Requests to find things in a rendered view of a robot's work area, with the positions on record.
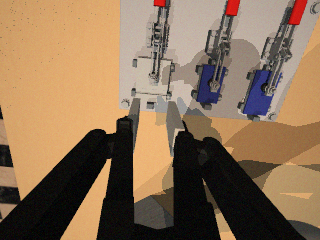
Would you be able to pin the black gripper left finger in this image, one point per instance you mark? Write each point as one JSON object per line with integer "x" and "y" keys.
{"x": 46, "y": 212}

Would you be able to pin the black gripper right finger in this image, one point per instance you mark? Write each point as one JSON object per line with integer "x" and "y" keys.
{"x": 247, "y": 210}

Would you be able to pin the grey toggle clamp with red handle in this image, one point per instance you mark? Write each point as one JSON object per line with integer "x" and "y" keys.
{"x": 278, "y": 49}

